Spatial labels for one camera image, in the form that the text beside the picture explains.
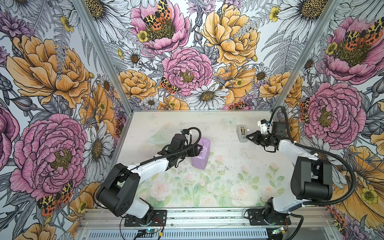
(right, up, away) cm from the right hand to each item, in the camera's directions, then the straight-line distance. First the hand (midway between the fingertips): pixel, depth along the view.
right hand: (246, 140), depth 90 cm
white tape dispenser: (+1, +3, +14) cm, 15 cm away
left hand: (-29, -6, -3) cm, 30 cm away
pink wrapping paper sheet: (-28, -10, -9) cm, 31 cm away
